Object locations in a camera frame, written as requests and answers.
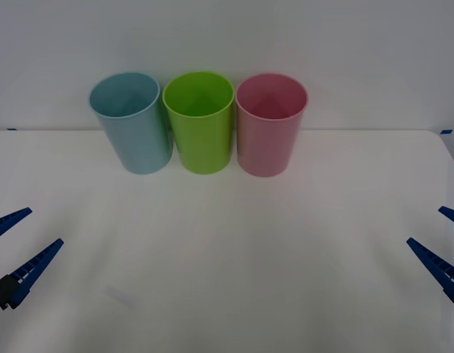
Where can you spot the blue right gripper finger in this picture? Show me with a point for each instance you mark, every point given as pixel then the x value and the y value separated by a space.
pixel 453 214
pixel 438 266

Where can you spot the pale blue plastic bin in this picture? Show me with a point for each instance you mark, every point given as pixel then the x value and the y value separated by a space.
pixel 138 143

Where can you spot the pink plastic bin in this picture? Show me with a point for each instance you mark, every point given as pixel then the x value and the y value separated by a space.
pixel 265 147

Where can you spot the green plastic bin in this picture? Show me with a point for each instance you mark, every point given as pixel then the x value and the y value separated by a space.
pixel 202 145

